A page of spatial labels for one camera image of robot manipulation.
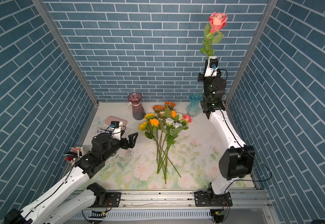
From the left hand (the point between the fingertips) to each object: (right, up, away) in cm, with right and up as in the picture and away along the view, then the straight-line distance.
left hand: (134, 133), depth 75 cm
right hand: (+38, +36, -8) cm, 53 cm away
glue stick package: (-32, -2, +26) cm, 41 cm away
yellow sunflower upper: (+4, +9, +30) cm, 32 cm away
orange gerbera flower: (+19, +18, +33) cm, 42 cm away
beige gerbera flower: (+13, +12, +31) cm, 35 cm away
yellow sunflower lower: (0, +1, +24) cm, 24 cm away
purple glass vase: (-4, +11, +28) cm, 30 cm away
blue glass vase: (+38, +15, +33) cm, 53 cm away
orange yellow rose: (+8, +4, +26) cm, 27 cm away
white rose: (+18, +5, +26) cm, 32 cm away
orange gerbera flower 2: (+9, +15, +34) cm, 38 cm away
